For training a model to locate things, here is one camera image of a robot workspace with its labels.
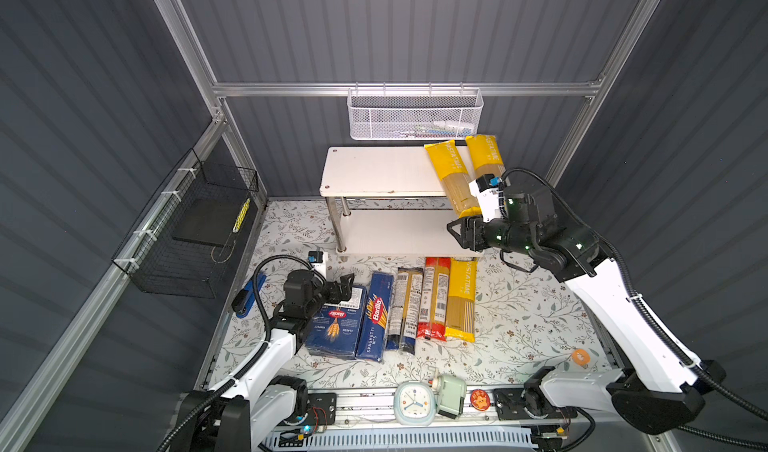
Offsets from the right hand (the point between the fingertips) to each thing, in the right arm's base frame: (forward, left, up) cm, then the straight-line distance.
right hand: (458, 227), depth 66 cm
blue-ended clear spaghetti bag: (-5, +12, -33) cm, 36 cm away
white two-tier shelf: (+19, +27, 0) cm, 33 cm away
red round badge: (-28, -7, -35) cm, 46 cm away
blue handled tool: (-1, +62, -33) cm, 71 cm away
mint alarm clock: (-29, +10, -32) cm, 45 cm away
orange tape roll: (-17, -36, -36) cm, 54 cm away
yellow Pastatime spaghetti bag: (-1, -6, -34) cm, 34 cm away
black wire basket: (0, +66, -6) cm, 67 cm away
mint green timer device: (-28, +1, -30) cm, 41 cm away
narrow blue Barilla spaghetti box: (-12, +21, -31) cm, 40 cm away
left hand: (+2, +31, -23) cm, 39 cm away
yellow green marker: (+10, +55, -6) cm, 56 cm away
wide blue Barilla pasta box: (-12, +31, -28) cm, 43 cm away
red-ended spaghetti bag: (-5, +4, -33) cm, 34 cm away
